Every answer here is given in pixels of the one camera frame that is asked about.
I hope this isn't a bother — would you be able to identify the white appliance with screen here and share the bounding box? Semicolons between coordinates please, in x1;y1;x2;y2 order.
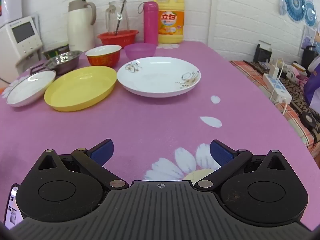
0;16;43;80

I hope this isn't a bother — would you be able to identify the stainless steel bowl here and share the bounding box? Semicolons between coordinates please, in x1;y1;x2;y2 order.
45;50;83;75

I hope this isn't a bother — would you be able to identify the plaid blanket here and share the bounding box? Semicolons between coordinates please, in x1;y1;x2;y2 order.
230;60;320;155

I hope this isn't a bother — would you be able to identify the cream thermos jug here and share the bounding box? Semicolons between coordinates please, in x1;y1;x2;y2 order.
67;0;97;53

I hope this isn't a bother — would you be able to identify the white cable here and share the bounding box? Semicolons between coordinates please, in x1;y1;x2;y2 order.
271;57;288;117

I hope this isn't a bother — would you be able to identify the black stand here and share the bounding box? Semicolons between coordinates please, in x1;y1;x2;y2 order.
255;40;272;63

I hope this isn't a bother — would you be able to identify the yellow detergent pump bottle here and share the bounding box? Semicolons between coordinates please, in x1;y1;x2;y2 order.
153;0;187;44

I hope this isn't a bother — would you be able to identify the white floral ceramic plate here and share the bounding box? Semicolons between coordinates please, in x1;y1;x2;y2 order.
117;57;202;98

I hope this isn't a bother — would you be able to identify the pink daisy tablecloth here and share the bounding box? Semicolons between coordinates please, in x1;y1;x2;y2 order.
0;41;320;230

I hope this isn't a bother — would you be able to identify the white power strip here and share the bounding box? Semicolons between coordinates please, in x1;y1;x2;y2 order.
262;74;292;103

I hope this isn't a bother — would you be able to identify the large blue patterned wall disc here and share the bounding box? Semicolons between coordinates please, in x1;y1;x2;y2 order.
283;0;307;20

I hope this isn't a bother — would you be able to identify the black bottle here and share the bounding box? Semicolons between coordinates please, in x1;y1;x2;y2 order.
301;45;317;67

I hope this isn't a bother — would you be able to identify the medium blue patterned wall disc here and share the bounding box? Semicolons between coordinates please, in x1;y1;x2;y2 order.
305;1;317;27

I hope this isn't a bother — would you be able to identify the pink bottle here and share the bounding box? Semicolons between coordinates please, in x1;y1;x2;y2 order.
137;1;159;46

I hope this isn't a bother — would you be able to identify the yellow plastic plate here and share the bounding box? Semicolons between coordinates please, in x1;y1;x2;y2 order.
44;66;118;112

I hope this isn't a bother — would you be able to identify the red plastic strainer basin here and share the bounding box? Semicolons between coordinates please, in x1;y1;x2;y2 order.
97;29;139;49

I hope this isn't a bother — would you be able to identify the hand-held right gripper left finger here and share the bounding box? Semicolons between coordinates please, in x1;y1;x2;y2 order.
37;139;129;190

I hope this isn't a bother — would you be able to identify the clear glass pitcher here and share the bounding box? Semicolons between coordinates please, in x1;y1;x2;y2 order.
104;1;130;33

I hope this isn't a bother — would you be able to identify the black tape roll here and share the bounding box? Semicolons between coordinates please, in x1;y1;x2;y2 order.
300;111;316;130

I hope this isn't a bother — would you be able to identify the black stirring stick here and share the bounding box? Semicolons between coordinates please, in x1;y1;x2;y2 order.
114;0;127;35

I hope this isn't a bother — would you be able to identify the red and gold ceramic bowl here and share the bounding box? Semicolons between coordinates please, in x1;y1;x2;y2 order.
85;45;122;68

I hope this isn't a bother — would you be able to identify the pale wall picture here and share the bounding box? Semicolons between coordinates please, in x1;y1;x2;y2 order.
301;26;317;50

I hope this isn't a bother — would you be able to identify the leopard print cloth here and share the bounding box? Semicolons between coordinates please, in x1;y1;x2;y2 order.
250;62;320;130

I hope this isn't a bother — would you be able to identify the white plate with dark rim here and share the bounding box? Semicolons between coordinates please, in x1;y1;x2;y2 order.
5;69;57;107

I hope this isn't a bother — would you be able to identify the purple cloth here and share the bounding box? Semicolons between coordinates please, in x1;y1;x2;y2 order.
304;55;320;107

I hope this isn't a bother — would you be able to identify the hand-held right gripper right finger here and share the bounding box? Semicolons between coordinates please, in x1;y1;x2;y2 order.
194;139;287;190

